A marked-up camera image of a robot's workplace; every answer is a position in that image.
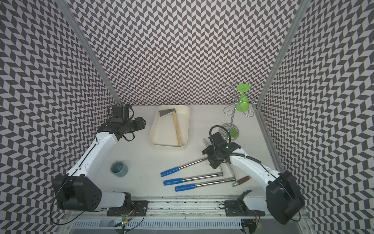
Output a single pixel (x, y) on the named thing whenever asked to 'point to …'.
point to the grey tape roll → (119, 168)
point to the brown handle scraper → (241, 181)
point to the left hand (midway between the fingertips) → (141, 124)
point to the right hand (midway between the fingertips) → (204, 160)
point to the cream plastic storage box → (163, 132)
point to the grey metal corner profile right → (262, 123)
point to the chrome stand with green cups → (242, 100)
